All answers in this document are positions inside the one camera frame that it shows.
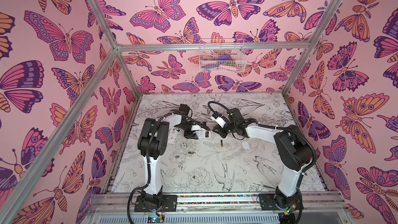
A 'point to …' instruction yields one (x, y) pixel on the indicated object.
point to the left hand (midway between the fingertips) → (197, 130)
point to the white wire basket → (222, 55)
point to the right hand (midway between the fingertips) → (214, 126)
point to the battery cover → (245, 145)
